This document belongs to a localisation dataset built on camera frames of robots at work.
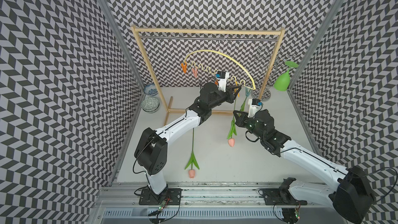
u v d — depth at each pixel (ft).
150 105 3.47
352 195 1.29
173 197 2.34
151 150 1.51
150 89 3.74
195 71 2.66
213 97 2.06
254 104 2.22
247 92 2.44
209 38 2.14
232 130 2.51
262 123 1.85
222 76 2.16
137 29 2.01
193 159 2.77
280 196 2.14
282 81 2.92
